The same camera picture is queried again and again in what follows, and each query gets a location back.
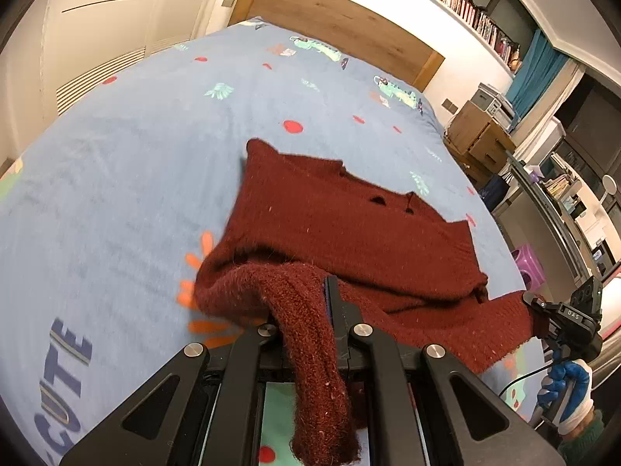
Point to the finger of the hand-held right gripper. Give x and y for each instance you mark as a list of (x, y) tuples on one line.
[(537, 308)]

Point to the white shelf cabinet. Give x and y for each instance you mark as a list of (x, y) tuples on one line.
[(543, 143)]

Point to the white wardrobe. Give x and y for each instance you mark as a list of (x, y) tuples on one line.
[(121, 19)]

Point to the bed with blue printed sheet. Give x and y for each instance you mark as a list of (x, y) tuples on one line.
[(145, 155)]

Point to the white round desk lamp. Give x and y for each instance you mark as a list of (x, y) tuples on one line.
[(609, 187)]

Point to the person's right forearm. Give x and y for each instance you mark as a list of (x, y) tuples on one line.
[(582, 439)]

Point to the dark blue bag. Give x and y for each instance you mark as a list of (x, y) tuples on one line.
[(495, 191)]

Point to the row of books on shelf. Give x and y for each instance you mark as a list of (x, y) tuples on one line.
[(465, 7)]

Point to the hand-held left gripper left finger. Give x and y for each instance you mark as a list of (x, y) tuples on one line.
[(252, 349)]

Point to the purple plastic stool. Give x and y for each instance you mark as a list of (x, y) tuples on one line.
[(529, 264)]

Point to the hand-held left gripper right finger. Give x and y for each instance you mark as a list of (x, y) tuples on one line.
[(339, 310)]

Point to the white printer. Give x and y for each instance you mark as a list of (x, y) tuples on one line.
[(490, 102)]

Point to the purple tissue box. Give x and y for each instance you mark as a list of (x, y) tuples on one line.
[(536, 173)]

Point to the wooden headboard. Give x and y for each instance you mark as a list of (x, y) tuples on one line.
[(339, 24)]

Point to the person's right hand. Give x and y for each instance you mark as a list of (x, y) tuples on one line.
[(572, 398)]

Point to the teal curtain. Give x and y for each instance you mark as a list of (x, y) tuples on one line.
[(536, 75)]

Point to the grey desk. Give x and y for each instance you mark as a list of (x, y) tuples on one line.
[(553, 213)]

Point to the wooden drawer cabinet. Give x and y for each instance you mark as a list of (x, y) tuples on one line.
[(480, 141)]

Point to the dark red knit sweater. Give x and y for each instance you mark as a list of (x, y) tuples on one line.
[(349, 233)]

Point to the books on desk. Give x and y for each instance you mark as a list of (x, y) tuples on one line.
[(558, 187)]

